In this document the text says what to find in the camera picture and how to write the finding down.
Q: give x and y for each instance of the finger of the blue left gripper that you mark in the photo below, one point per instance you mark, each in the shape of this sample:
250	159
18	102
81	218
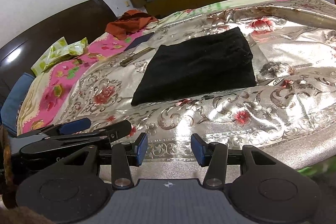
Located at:
115	131
75	126

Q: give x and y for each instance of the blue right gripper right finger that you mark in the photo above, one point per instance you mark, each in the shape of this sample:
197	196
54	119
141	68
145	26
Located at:
200	149

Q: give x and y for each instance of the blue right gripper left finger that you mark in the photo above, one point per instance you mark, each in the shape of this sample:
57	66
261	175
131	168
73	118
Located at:
140	148

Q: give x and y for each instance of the black pants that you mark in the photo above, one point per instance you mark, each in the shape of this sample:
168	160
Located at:
197	66

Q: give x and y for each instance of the pink cartoon bed sheet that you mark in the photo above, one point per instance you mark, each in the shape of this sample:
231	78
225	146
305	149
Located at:
49	90

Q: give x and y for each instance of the blue pillow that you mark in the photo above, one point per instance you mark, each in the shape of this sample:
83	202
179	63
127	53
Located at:
13	102

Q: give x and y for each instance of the brown flat box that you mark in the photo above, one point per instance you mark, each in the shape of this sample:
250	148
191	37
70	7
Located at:
135	56

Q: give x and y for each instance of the green yellow pillow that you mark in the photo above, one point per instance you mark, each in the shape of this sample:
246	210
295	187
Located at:
59	51

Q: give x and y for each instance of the dark blue flat wallet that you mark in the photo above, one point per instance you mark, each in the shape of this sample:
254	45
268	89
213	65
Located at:
139	40

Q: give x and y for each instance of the floral satin bedspread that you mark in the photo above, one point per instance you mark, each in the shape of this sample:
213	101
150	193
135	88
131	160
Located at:
290	112

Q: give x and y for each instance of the dark brown headboard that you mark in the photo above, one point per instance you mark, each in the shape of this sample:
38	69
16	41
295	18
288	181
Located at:
84	20

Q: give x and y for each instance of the red orange crumpled cloth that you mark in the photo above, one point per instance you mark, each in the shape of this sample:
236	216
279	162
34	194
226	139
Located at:
129	23

